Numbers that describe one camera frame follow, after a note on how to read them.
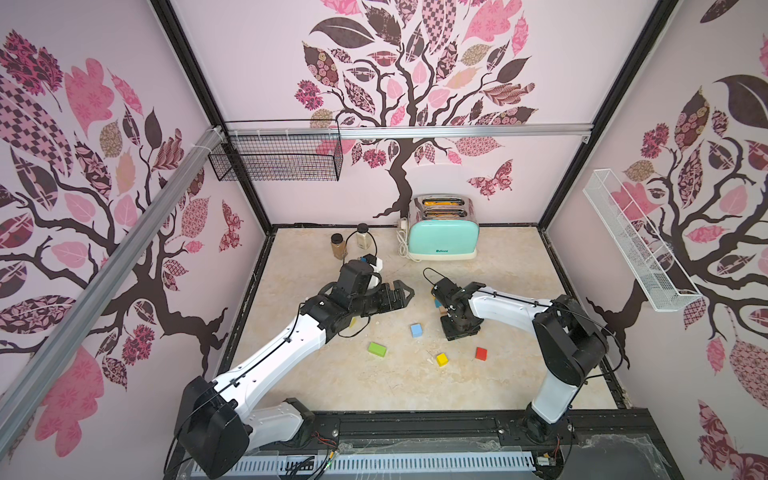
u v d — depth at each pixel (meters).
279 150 0.95
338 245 1.04
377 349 0.88
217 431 0.38
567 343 0.47
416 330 0.90
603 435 0.73
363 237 1.09
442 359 0.85
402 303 0.66
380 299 0.67
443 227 1.00
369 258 0.71
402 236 1.07
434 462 0.78
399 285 0.68
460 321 0.74
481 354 0.87
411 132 0.95
